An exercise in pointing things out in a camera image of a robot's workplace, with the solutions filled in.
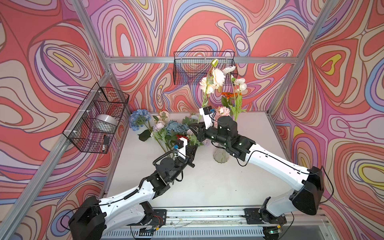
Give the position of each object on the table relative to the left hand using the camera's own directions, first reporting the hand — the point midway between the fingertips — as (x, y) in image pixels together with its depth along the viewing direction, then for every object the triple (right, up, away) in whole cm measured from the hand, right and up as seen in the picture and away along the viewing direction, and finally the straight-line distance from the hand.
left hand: (198, 145), depth 69 cm
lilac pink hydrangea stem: (-24, +3, +28) cm, 37 cm away
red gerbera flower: (-12, +2, +23) cm, 26 cm away
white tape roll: (-45, +10, +1) cm, 46 cm away
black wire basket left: (-53, +23, +11) cm, 59 cm away
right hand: (-4, +8, -1) cm, 9 cm away
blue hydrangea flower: (-42, +15, +37) cm, 58 cm away
